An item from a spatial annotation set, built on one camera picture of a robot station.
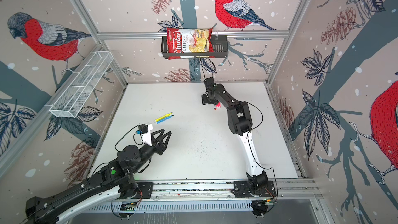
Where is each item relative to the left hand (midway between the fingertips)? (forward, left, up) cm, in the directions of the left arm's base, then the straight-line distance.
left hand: (167, 133), depth 68 cm
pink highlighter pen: (+32, -27, -22) cm, 47 cm away
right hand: (+34, -18, -22) cm, 44 cm away
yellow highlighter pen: (+23, +10, -23) cm, 34 cm away
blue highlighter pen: (+21, +10, -24) cm, 33 cm away
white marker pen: (+30, -25, -23) cm, 45 cm away
